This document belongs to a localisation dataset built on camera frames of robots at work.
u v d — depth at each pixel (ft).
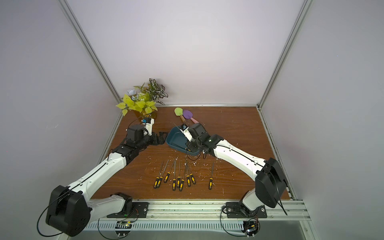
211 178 2.73
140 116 3.50
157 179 2.73
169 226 2.28
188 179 2.72
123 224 2.35
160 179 2.73
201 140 1.97
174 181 2.72
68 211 1.30
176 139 3.36
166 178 2.73
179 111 3.86
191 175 2.75
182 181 2.71
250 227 2.28
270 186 1.35
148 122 2.38
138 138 2.10
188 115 3.76
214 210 2.44
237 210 2.38
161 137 2.43
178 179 2.73
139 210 2.41
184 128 2.32
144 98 3.22
